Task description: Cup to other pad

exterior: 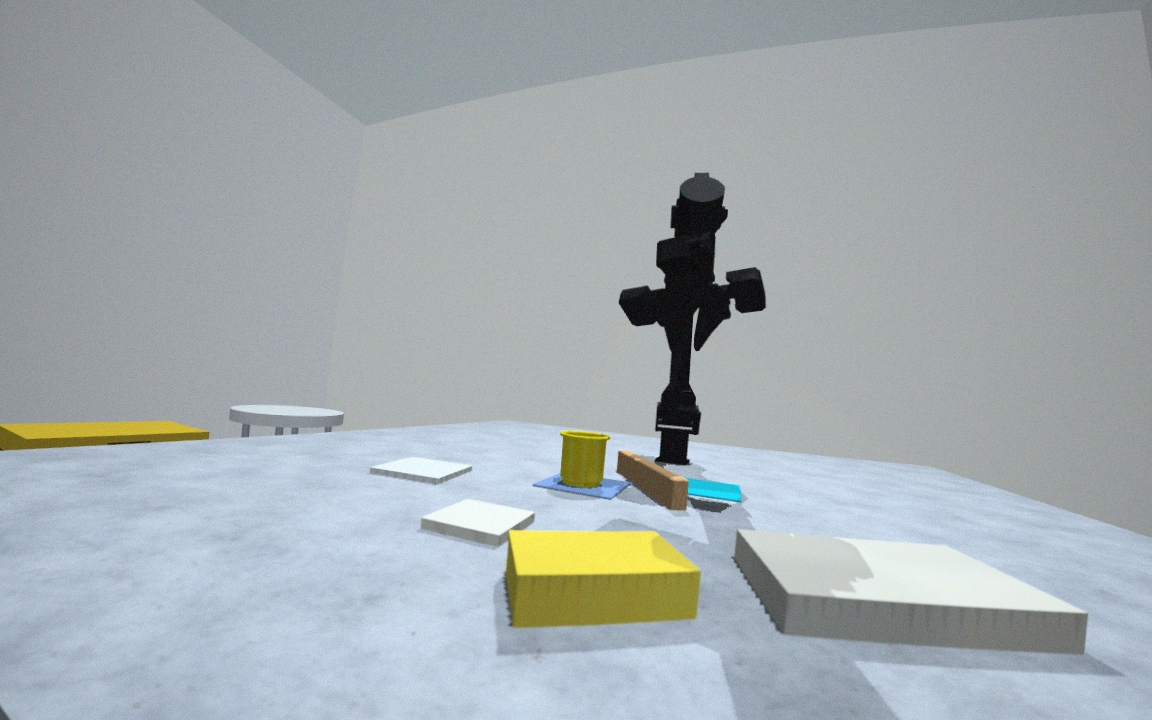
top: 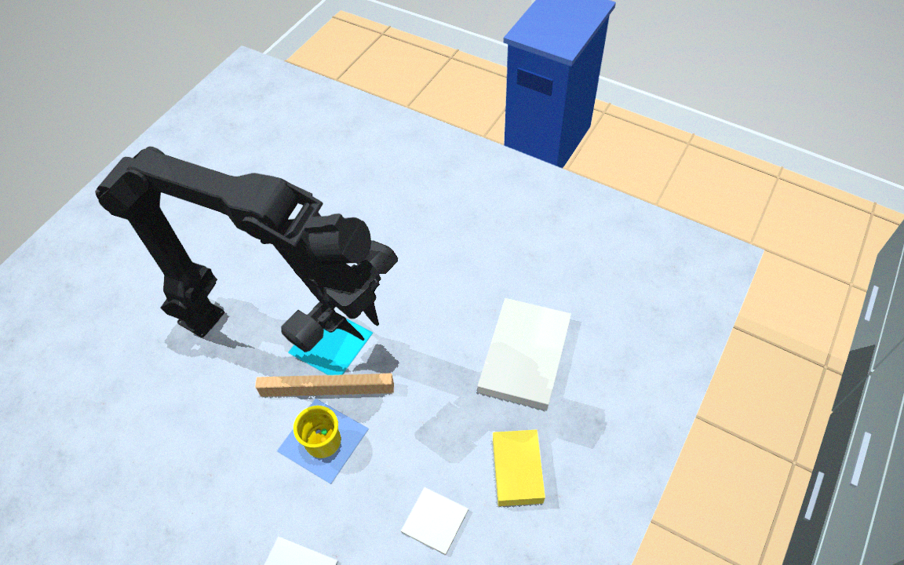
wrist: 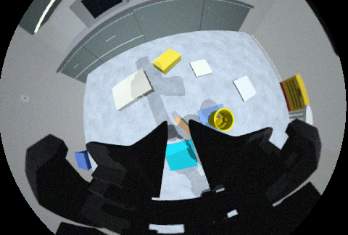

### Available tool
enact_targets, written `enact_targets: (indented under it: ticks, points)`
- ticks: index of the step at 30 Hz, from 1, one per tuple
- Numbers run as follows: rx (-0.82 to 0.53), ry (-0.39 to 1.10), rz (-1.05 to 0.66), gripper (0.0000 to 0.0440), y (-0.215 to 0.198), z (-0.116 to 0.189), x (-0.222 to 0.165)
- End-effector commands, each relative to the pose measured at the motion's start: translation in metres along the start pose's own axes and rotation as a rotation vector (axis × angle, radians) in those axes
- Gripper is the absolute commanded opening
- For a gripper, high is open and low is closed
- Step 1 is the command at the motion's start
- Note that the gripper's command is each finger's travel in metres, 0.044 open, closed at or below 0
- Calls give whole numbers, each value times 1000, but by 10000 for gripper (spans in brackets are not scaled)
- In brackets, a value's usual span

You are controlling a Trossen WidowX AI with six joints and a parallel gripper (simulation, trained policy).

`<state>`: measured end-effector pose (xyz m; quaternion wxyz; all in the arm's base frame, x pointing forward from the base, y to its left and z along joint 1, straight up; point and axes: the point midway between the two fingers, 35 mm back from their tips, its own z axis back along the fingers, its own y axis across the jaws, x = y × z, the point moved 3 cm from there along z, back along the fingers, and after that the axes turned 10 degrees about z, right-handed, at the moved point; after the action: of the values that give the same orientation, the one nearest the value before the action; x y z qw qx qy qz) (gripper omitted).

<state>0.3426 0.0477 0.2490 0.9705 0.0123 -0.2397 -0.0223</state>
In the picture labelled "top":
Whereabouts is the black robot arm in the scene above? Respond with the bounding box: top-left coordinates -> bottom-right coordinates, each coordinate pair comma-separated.
95,146 -> 381,337

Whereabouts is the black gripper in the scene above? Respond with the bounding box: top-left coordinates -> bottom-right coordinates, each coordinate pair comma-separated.
281,240 -> 399,353

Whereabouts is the tan wooden bar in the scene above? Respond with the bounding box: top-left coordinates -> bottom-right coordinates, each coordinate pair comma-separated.
255,374 -> 394,397

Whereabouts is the yellow rectangular block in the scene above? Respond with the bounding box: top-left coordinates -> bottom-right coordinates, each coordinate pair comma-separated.
493,429 -> 545,506

